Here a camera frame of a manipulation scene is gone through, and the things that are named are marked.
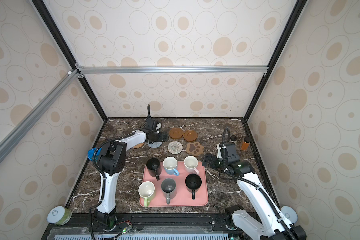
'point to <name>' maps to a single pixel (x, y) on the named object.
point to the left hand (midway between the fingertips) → (168, 134)
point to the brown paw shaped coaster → (195, 148)
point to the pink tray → (183, 197)
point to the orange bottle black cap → (245, 145)
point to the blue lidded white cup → (90, 153)
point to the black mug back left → (154, 167)
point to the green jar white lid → (59, 215)
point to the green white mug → (146, 190)
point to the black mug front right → (193, 183)
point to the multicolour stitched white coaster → (175, 147)
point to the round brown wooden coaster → (175, 133)
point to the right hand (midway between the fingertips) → (209, 161)
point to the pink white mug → (191, 162)
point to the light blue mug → (170, 164)
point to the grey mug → (169, 187)
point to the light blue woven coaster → (155, 144)
